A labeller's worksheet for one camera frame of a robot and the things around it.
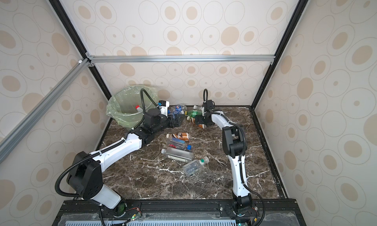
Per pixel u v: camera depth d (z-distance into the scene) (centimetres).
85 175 43
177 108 113
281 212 73
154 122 63
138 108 103
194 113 109
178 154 91
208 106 85
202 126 103
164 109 72
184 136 96
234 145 61
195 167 88
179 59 89
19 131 54
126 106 97
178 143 97
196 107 117
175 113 107
